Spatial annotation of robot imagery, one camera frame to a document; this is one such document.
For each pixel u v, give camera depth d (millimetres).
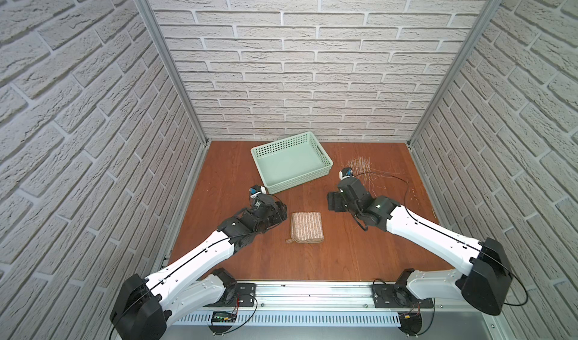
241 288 757
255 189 718
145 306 386
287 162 1123
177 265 449
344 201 618
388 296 733
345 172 712
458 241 443
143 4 727
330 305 741
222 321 712
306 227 874
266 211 601
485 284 391
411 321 695
